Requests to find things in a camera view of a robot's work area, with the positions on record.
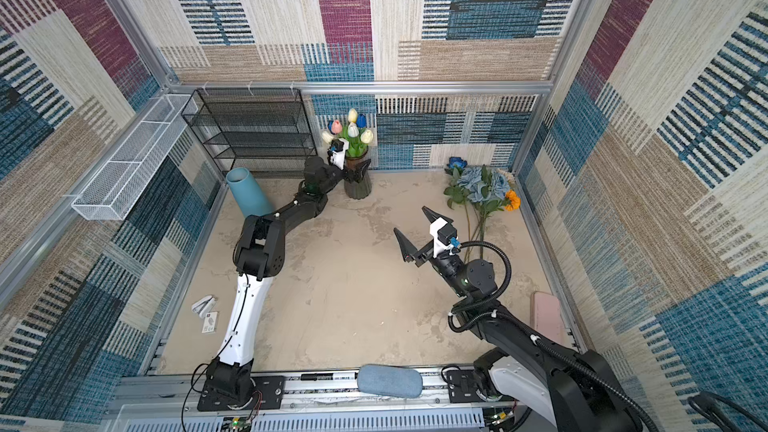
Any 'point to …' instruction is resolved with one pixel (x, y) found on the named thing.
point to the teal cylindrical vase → (248, 192)
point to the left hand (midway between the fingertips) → (361, 148)
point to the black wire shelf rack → (262, 130)
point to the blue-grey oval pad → (390, 381)
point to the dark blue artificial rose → (457, 162)
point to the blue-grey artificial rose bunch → (481, 190)
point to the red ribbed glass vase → (362, 189)
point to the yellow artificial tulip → (352, 115)
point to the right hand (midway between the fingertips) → (409, 220)
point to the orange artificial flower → (512, 196)
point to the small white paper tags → (204, 307)
